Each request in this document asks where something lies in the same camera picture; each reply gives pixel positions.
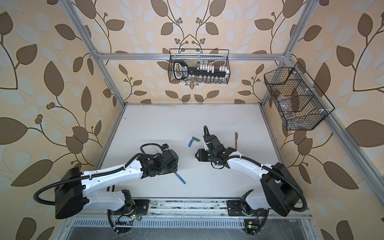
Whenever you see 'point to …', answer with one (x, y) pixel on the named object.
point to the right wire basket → (301, 104)
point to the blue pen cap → (190, 143)
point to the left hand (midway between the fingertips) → (178, 166)
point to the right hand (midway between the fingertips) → (198, 156)
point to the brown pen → (236, 140)
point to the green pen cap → (195, 139)
